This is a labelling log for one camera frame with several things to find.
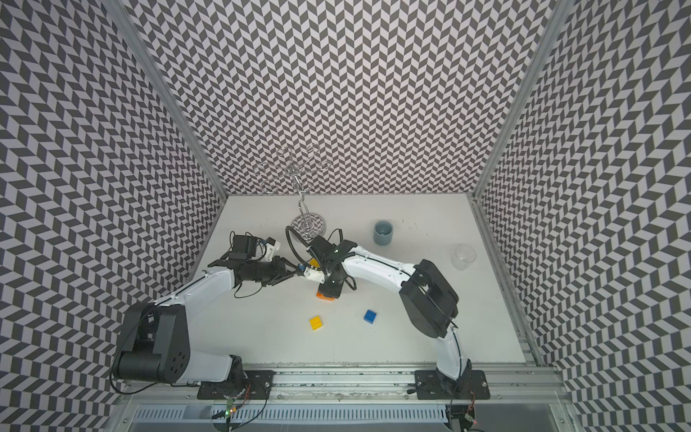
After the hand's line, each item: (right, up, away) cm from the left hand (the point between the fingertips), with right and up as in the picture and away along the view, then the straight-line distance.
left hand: (295, 273), depth 86 cm
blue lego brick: (+24, -13, -2) cm, 27 cm away
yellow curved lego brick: (+8, +6, -14) cm, 17 cm away
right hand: (+12, -5, -1) cm, 13 cm away
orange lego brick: (+8, -8, +2) cm, 11 cm away
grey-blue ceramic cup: (+30, +11, +15) cm, 35 cm away
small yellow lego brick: (+7, -15, -4) cm, 17 cm away
